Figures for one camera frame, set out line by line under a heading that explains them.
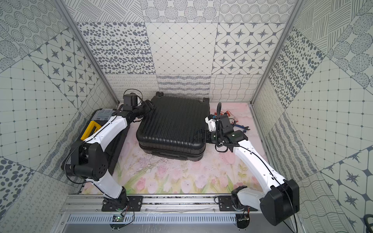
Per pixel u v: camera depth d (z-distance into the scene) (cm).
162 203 76
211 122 72
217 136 63
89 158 46
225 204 73
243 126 99
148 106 82
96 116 88
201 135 69
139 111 75
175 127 80
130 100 69
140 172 86
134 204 74
